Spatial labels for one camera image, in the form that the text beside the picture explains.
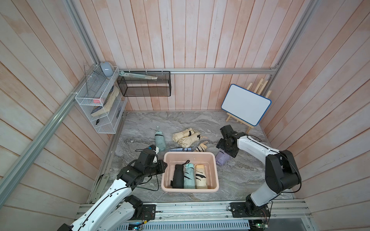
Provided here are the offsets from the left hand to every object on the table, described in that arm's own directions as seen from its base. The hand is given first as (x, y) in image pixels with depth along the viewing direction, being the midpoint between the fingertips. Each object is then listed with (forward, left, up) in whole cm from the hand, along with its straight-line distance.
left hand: (166, 167), depth 77 cm
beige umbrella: (-2, -20, -8) cm, 21 cm away
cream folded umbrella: (+25, -5, -7) cm, 26 cm away
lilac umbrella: (+10, -35, -9) cm, 37 cm away
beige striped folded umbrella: (+18, -22, -9) cm, 30 cm away
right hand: (+17, -36, -8) cm, 40 cm away
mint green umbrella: (+24, +7, -11) cm, 27 cm away
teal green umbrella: (-1, -13, -9) cm, 16 cm away
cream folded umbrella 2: (+21, -12, -7) cm, 25 cm away
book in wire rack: (+26, +39, +17) cm, 50 cm away
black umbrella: (-4, -6, -10) cm, 13 cm away
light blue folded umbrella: (+16, -11, -8) cm, 21 cm away
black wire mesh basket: (+60, +28, +10) cm, 67 cm away
